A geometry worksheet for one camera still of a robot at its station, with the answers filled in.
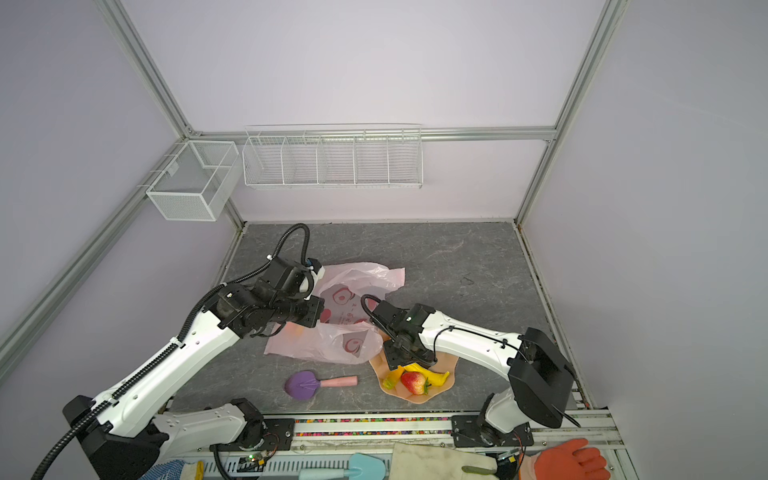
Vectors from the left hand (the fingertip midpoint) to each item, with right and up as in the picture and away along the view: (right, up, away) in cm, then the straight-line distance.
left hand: (320, 312), depth 73 cm
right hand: (+19, -15, +7) cm, 25 cm away
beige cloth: (+23, -35, -2) cm, 42 cm away
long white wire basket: (-3, +48, +30) cm, 57 cm away
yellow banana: (+29, -18, +5) cm, 34 cm away
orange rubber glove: (+58, -33, -4) cm, 67 cm away
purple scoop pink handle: (-7, -22, +8) cm, 24 cm away
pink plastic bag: (+7, -4, -4) cm, 9 cm away
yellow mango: (+18, -17, +3) cm, 25 cm away
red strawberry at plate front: (+24, -19, +3) cm, 30 cm away
